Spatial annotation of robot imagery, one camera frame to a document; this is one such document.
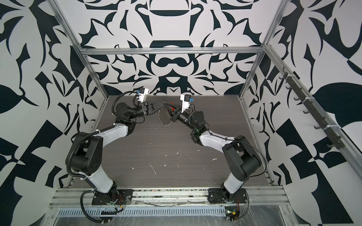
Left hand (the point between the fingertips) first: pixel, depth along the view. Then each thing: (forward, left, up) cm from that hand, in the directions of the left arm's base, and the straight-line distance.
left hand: (162, 103), depth 73 cm
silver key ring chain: (-3, +2, -5) cm, 6 cm away
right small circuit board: (-46, -33, -34) cm, 66 cm away
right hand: (0, -1, 0) cm, 1 cm away
